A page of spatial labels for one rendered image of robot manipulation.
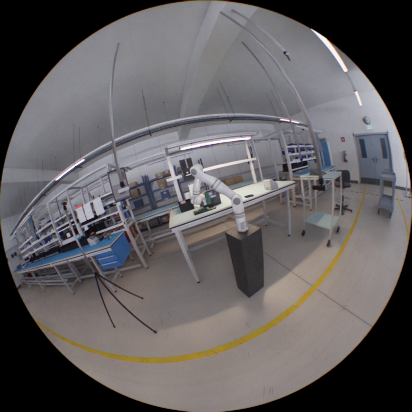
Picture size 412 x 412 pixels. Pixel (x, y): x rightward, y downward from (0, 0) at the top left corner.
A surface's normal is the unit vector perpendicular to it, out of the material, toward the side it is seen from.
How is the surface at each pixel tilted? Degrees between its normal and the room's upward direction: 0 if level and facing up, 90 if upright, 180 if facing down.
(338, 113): 90
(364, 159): 90
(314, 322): 0
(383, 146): 90
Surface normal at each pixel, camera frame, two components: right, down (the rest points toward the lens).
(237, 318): -0.26, -0.94
